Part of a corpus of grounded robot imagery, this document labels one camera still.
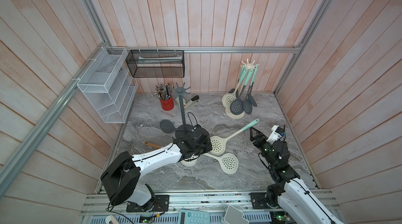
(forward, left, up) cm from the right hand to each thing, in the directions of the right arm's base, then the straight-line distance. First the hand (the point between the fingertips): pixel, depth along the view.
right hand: (252, 128), depth 80 cm
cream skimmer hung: (+25, +10, -3) cm, 27 cm away
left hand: (-8, +21, -8) cm, 24 cm away
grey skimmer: (+27, -5, -3) cm, 27 cm away
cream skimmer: (-4, +17, -8) cm, 20 cm away
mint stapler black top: (+30, +34, -13) cm, 47 cm away
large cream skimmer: (-13, +33, -15) cm, 38 cm away
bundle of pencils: (+27, +51, +1) cm, 57 cm away
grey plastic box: (-37, +13, -8) cm, 40 cm away
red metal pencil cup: (+25, +51, -10) cm, 57 cm away
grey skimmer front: (+21, -2, -3) cm, 21 cm away
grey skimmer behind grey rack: (+10, +50, -15) cm, 53 cm away
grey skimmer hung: (+19, +5, -4) cm, 20 cm away
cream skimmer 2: (-13, +12, -15) cm, 23 cm away
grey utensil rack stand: (+6, +39, -11) cm, 40 cm away
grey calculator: (-37, +30, -15) cm, 50 cm away
